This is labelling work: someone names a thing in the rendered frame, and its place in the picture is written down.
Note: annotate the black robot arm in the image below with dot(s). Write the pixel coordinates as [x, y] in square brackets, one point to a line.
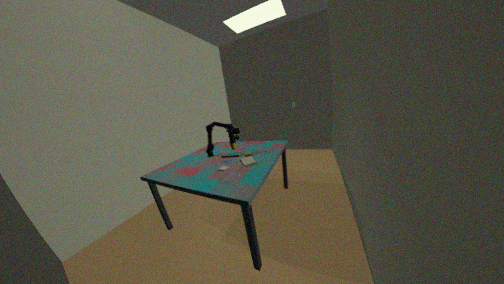
[230, 132]

